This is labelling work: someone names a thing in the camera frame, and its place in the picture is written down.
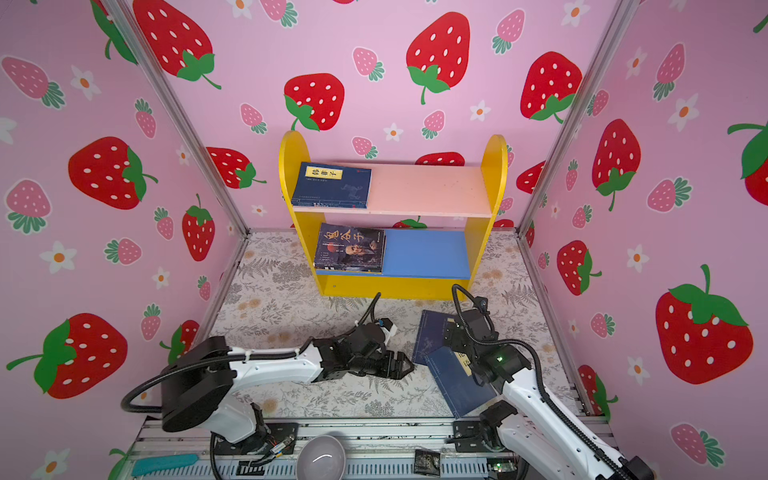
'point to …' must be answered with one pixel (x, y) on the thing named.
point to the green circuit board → (502, 464)
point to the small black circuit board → (427, 462)
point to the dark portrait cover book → (349, 249)
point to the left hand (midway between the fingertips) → (408, 369)
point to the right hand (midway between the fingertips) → (461, 330)
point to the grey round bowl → (321, 457)
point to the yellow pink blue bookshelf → (421, 236)
